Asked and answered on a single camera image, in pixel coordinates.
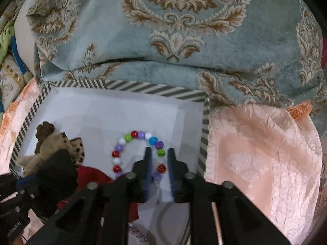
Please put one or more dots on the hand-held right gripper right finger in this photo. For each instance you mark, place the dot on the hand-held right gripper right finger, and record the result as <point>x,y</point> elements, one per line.
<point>173,178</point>

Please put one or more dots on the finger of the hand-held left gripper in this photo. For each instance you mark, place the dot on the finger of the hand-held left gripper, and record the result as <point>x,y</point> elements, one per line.
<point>26,181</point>
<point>28,196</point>

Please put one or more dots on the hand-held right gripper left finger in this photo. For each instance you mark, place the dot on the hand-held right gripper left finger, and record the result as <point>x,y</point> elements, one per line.
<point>148,178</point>

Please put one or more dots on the black scrunchie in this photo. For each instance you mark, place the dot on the black scrunchie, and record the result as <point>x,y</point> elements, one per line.
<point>57,171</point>

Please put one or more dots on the striped white cardboard box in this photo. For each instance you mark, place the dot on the striped white cardboard box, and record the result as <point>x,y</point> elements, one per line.
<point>102,112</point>

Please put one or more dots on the beige scrunchie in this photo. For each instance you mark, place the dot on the beige scrunchie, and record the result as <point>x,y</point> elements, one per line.
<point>48,145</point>

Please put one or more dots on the dark brown scrunchie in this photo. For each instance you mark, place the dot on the dark brown scrunchie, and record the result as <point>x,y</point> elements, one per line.
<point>44,131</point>

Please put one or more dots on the red scrunchie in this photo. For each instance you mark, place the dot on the red scrunchie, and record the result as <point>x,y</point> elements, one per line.
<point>92,176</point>

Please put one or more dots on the leopard print scrunchie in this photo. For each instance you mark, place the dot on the leopard print scrunchie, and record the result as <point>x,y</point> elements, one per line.
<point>78,150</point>

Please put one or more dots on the pink quilted bedspread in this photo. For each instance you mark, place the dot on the pink quilted bedspread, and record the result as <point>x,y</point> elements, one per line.
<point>255,145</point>

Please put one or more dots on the cream embroidered cloth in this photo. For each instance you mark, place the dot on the cream embroidered cloth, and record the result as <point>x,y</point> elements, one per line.
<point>10,79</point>

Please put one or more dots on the blue cloth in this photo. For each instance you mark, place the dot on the blue cloth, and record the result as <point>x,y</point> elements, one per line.
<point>19,58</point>

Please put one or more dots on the teal damask blanket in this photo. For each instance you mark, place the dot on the teal damask blanket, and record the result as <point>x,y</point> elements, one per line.
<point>178,43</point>

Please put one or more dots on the green braided cloth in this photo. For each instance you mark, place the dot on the green braided cloth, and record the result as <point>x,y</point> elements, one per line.
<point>6,40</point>

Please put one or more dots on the white pillow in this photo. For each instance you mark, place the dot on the white pillow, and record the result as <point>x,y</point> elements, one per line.
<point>24,38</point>

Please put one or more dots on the orange patterned cloth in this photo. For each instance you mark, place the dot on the orange patterned cloth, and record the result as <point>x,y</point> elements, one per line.
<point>299,109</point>

